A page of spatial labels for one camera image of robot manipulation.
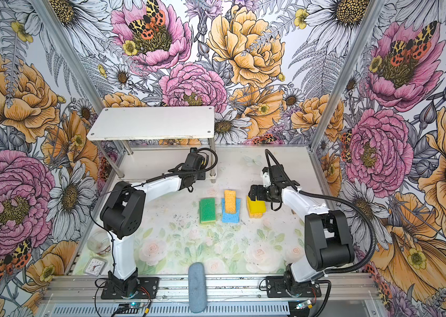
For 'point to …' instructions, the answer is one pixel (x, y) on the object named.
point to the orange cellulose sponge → (230, 201)
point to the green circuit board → (133, 305)
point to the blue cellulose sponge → (231, 218)
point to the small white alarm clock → (95, 267)
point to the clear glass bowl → (99, 242)
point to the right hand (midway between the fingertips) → (258, 200)
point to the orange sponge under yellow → (254, 215)
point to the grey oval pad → (197, 288)
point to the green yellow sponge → (207, 211)
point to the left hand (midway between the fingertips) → (198, 173)
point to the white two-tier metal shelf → (145, 143)
